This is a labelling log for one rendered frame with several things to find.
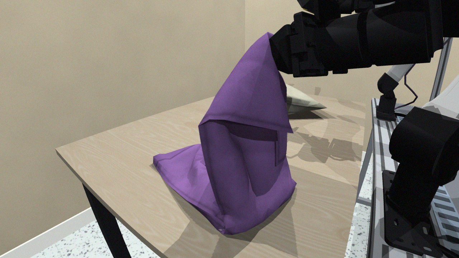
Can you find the cream pillow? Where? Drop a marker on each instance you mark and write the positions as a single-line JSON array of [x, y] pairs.
[[298, 101]]

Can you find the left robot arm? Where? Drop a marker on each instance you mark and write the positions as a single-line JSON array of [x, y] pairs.
[[426, 141]]

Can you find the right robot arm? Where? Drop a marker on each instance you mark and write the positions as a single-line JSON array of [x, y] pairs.
[[389, 80]]

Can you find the grey metal post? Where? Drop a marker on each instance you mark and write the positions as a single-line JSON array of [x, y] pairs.
[[443, 60]]

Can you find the purple cloth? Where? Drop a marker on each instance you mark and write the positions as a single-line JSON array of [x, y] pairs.
[[239, 174]]

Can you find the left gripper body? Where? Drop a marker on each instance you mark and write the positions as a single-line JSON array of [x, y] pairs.
[[306, 49]]

